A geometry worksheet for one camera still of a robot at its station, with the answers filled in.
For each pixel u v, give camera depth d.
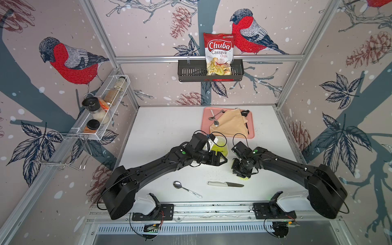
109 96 0.78
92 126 0.59
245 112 1.14
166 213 0.73
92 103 0.63
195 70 1.01
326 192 0.42
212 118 1.11
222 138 0.95
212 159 0.66
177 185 0.81
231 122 1.10
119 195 0.41
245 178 0.75
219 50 0.82
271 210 0.66
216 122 1.10
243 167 0.70
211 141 0.73
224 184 0.82
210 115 1.15
